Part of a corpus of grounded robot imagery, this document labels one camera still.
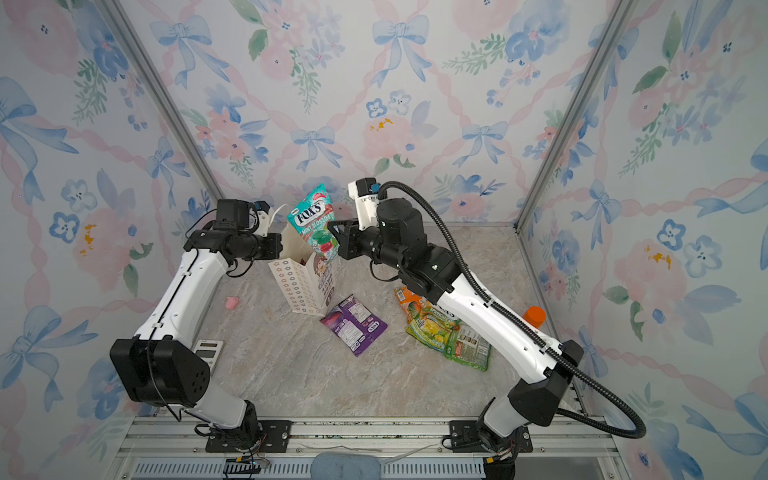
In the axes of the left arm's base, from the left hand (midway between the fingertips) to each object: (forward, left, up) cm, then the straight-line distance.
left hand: (283, 244), depth 83 cm
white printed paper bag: (-9, -7, -4) cm, 12 cm away
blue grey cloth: (-49, -20, -21) cm, 56 cm away
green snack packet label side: (-20, -53, -23) cm, 61 cm away
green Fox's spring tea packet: (-14, -44, -21) cm, 51 cm away
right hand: (-11, -18, +19) cm, 28 cm away
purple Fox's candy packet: (-14, -20, -22) cm, 32 cm away
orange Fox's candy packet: (-4, -35, -21) cm, 41 cm away
